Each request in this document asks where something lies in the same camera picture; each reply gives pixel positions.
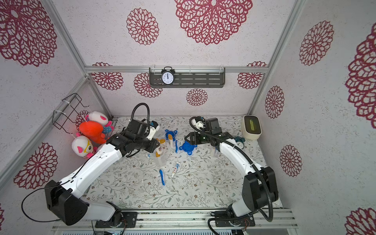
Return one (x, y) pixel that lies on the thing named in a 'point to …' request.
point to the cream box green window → (251, 126)
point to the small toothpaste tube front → (177, 164)
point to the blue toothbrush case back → (176, 147)
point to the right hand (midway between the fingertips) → (188, 136)
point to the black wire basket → (65, 111)
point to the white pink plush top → (98, 116)
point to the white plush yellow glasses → (82, 147)
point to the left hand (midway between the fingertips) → (157, 144)
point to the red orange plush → (93, 130)
